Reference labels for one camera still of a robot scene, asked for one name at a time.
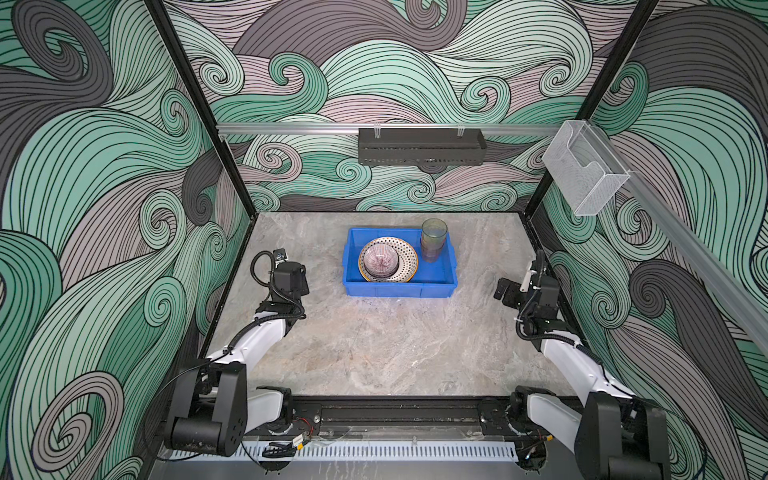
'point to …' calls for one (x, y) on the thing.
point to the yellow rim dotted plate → (407, 260)
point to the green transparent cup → (433, 236)
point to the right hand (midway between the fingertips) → (517, 284)
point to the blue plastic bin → (437, 279)
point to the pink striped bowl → (381, 260)
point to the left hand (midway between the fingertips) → (289, 272)
